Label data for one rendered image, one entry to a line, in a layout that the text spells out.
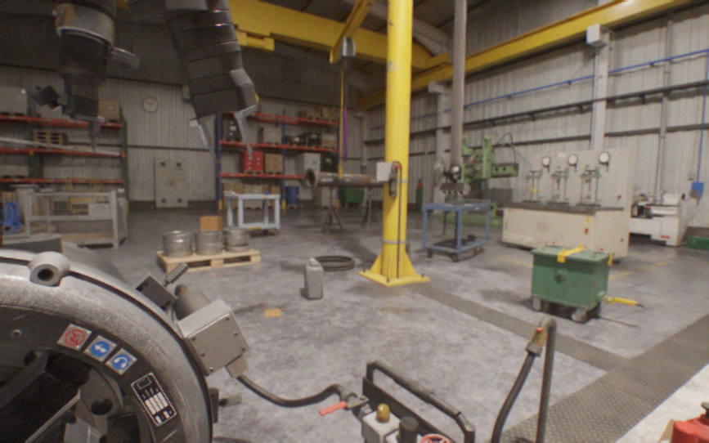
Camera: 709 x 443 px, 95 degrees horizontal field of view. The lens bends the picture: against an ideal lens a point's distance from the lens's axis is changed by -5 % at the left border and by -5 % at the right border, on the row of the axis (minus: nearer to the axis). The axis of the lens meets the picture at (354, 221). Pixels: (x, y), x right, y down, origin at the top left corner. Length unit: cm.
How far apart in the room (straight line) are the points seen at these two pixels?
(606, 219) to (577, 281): 285
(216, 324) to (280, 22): 1229
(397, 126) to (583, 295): 243
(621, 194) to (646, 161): 463
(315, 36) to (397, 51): 902
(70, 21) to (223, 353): 66
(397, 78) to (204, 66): 372
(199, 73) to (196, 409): 59
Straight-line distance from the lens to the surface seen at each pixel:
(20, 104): 1623
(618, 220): 632
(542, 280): 342
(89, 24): 83
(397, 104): 407
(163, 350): 72
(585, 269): 329
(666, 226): 937
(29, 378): 72
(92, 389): 87
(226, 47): 47
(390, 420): 105
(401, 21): 436
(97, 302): 68
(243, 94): 47
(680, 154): 1081
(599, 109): 1124
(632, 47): 1176
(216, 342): 76
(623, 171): 644
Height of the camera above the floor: 108
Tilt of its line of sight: 6 degrees down
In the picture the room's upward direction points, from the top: 1 degrees clockwise
